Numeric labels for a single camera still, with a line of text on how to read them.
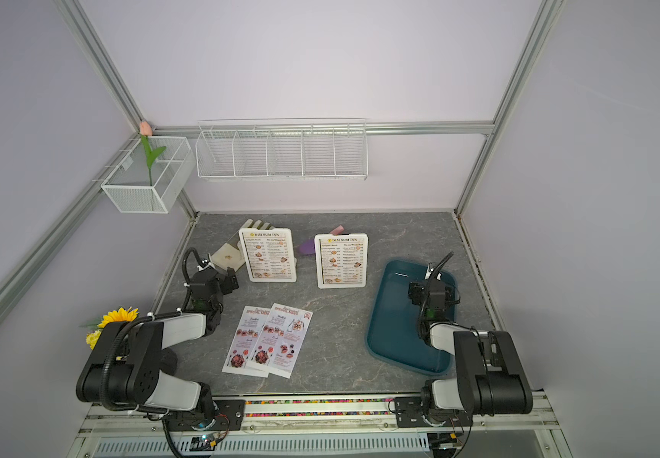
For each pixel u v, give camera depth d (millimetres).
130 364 443
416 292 844
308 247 896
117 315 668
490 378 430
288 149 1090
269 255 935
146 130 891
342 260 912
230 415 740
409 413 736
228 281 875
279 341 868
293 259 943
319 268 935
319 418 741
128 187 840
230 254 1068
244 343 866
